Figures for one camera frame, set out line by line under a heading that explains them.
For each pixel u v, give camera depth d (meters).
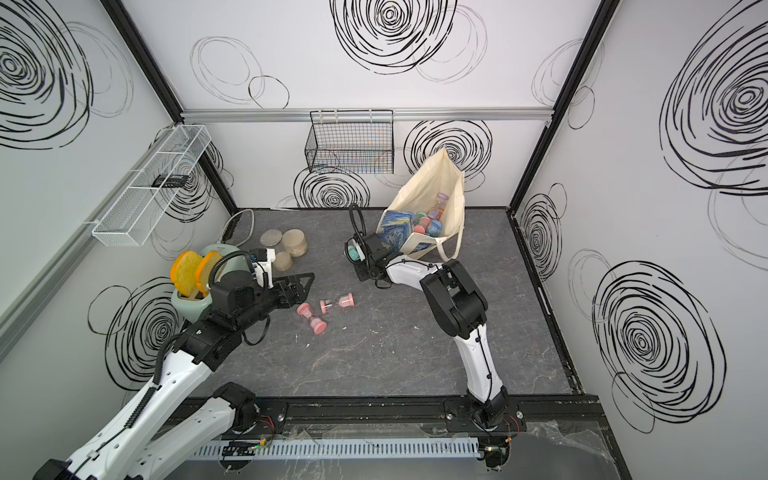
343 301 0.91
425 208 1.12
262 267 0.59
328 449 0.77
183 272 0.77
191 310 0.78
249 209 1.20
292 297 0.65
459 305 0.56
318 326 0.86
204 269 0.75
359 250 0.82
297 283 0.65
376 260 0.79
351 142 1.24
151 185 0.77
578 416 0.75
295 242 1.01
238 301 0.53
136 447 0.42
